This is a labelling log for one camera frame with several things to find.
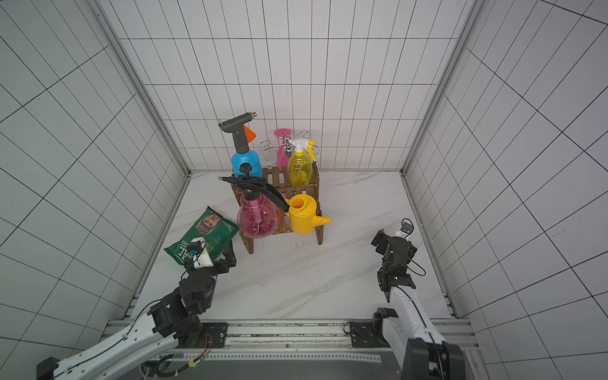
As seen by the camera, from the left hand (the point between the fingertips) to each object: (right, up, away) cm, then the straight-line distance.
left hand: (217, 245), depth 78 cm
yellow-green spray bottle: (+28, +26, +4) cm, 39 cm away
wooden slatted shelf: (+20, +23, +4) cm, 31 cm away
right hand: (+60, +3, +8) cm, 61 cm away
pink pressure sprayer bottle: (+15, +10, -2) cm, 18 cm away
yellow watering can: (+29, +11, -5) cm, 31 cm away
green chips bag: (-6, +3, +15) cm, 16 cm away
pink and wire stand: (+21, +35, +12) cm, 43 cm away
